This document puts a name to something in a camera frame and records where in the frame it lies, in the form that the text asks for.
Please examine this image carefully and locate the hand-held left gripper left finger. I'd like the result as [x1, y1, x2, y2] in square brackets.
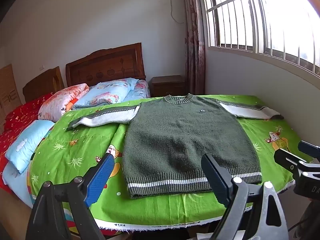
[25, 153, 115, 240]

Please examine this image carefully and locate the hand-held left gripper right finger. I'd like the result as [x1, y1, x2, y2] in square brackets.
[201, 153, 290, 240]

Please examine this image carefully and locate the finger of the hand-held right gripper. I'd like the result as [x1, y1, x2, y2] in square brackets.
[297, 141, 320, 159]
[274, 148, 313, 178]

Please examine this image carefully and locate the green knit sweater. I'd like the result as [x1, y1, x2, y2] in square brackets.
[66, 93, 285, 200]

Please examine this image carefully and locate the green cartoon printed bed sheet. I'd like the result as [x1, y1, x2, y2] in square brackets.
[29, 94, 313, 232]

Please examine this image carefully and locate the dark grey clothing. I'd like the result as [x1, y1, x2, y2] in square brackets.
[292, 197, 320, 240]

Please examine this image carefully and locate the light blue cloud pillow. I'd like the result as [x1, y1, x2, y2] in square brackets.
[4, 120, 55, 174]

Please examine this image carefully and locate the blue floral quilt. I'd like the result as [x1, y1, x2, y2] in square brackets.
[71, 78, 151, 111]

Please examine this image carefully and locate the pink floral quilt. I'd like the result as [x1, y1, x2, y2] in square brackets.
[38, 83, 90, 121]

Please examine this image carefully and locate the red patterned bed sheet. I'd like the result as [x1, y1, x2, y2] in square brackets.
[0, 92, 54, 196]

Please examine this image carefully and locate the wooden nightstand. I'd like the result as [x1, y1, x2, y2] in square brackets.
[148, 75, 187, 98]

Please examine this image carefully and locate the small wooden headboard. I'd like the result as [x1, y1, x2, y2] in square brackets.
[22, 66, 65, 103]

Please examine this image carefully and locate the large carved wooden headboard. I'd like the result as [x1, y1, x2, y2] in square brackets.
[65, 42, 147, 88]

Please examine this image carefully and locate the light wooden wardrobe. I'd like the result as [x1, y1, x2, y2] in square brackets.
[0, 64, 22, 133]

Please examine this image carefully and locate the floral patterned curtain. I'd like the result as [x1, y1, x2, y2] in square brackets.
[180, 0, 209, 97]

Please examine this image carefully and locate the barred window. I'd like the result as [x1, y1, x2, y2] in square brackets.
[200, 0, 320, 73]

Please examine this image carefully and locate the thin wall cable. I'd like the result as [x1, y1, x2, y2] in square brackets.
[167, 0, 187, 24]

